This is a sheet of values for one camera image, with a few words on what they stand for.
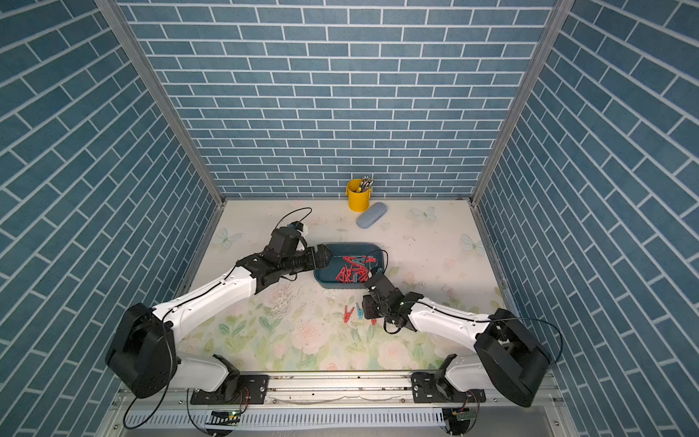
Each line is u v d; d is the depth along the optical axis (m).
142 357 0.41
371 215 1.13
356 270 0.97
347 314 0.88
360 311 0.88
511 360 0.42
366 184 1.05
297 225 0.76
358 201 1.14
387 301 0.65
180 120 0.95
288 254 0.66
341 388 0.76
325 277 0.94
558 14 0.71
